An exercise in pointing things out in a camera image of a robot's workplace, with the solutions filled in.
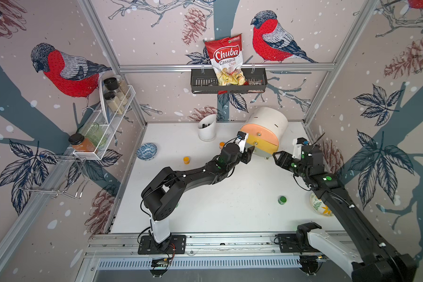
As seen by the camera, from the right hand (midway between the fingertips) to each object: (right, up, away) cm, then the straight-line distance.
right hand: (276, 153), depth 79 cm
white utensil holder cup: (-33, +13, +21) cm, 41 cm away
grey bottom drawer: (-4, -1, +17) cm, 17 cm away
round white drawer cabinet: (+4, +18, +16) cm, 24 cm away
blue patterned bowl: (-70, -2, +25) cm, 74 cm away
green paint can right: (+4, -23, +5) cm, 24 cm away
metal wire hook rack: (-85, -7, -13) cm, 86 cm away
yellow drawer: (-4, +4, +11) cm, 13 cm away
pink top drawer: (-6, +11, +8) cm, 15 cm away
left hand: (-10, +5, +4) cm, 12 cm away
